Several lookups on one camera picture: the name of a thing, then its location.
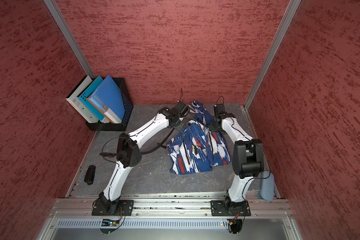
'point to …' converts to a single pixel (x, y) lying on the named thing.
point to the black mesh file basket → (128, 107)
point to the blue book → (106, 97)
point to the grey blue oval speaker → (267, 185)
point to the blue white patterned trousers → (197, 149)
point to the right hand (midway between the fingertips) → (214, 129)
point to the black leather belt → (161, 145)
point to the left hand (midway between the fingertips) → (176, 124)
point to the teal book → (83, 97)
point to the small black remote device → (89, 176)
